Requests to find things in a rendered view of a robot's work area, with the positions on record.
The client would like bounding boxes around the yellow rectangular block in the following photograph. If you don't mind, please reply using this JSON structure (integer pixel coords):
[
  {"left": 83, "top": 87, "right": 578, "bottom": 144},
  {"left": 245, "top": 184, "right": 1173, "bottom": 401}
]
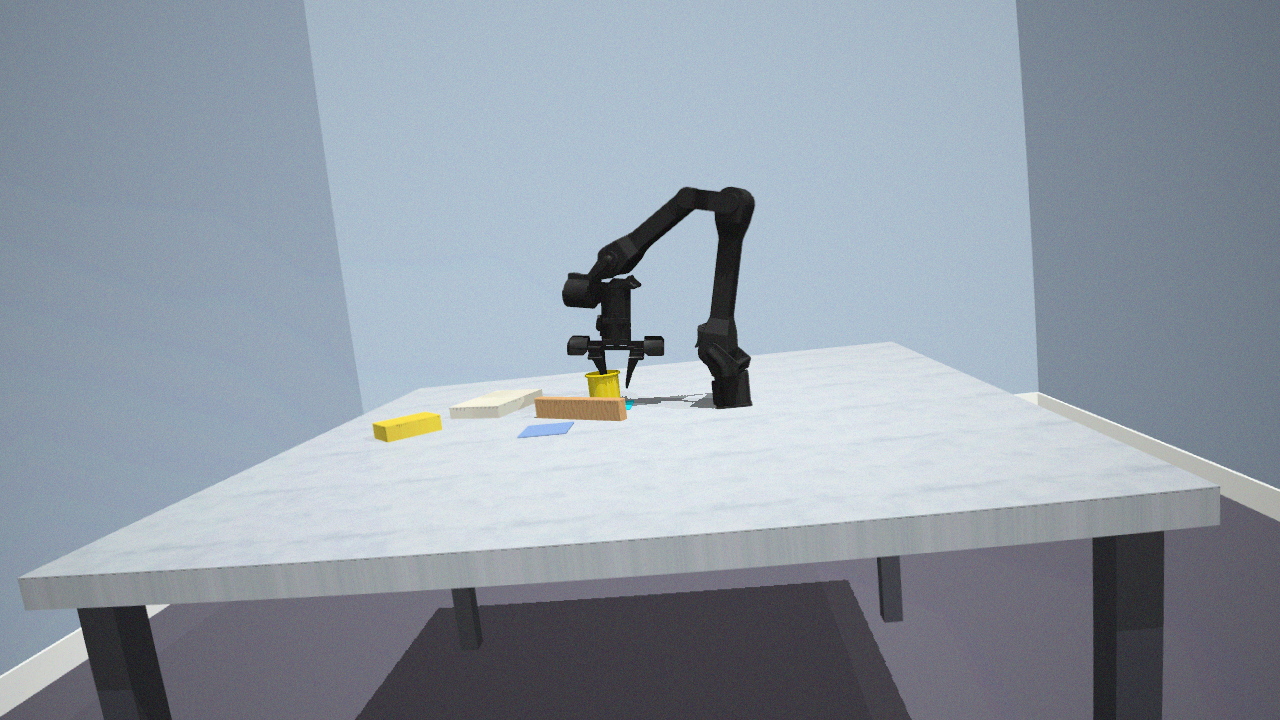
[{"left": 372, "top": 413, "right": 442, "bottom": 442}]

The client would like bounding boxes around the cream flat bar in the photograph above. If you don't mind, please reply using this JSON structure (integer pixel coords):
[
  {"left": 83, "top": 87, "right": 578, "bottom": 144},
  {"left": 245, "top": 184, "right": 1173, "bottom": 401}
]
[{"left": 449, "top": 389, "right": 543, "bottom": 419}]

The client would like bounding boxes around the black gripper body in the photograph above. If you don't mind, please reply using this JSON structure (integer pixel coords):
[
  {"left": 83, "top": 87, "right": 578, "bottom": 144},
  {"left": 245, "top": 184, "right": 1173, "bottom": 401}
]
[{"left": 567, "top": 310, "right": 664, "bottom": 356}]

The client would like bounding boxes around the yellow cup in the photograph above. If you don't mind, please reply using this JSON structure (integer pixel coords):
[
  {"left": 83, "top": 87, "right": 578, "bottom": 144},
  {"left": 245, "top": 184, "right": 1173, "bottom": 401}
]
[{"left": 585, "top": 370, "right": 621, "bottom": 398}]

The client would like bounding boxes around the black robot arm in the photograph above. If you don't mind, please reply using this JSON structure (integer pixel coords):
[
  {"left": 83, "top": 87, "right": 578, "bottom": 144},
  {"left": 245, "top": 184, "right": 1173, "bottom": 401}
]
[{"left": 562, "top": 187, "right": 755, "bottom": 409}]

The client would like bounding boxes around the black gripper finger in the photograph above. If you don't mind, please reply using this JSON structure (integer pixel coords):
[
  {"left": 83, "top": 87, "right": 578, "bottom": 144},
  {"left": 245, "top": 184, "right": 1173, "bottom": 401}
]
[
  {"left": 626, "top": 352, "right": 644, "bottom": 389},
  {"left": 588, "top": 350, "right": 607, "bottom": 375}
]

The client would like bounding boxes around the tan wooden block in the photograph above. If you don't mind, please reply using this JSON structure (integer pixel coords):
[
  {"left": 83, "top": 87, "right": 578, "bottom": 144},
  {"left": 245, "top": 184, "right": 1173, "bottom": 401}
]
[{"left": 534, "top": 397, "right": 627, "bottom": 421}]

